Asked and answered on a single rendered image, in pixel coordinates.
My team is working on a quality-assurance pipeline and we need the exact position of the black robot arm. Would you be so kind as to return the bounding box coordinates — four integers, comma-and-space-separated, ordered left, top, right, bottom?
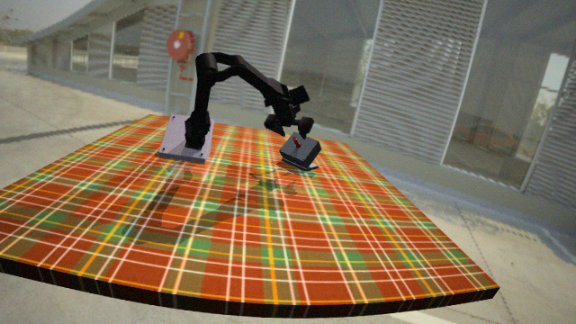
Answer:
184, 52, 310, 151

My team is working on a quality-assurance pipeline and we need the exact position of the dark grey sloped panel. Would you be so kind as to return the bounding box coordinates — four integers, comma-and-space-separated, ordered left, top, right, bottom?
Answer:
279, 132, 322, 172

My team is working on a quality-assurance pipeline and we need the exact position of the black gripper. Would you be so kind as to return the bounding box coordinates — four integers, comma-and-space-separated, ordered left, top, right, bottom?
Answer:
264, 106, 314, 139

